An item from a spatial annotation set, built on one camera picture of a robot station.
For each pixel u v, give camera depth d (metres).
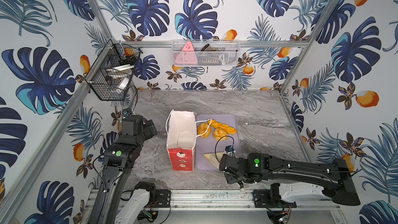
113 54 0.94
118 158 0.43
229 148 0.67
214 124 0.99
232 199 0.75
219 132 0.93
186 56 0.90
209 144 0.98
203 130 0.96
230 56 0.96
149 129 0.62
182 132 0.91
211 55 0.95
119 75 0.81
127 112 0.58
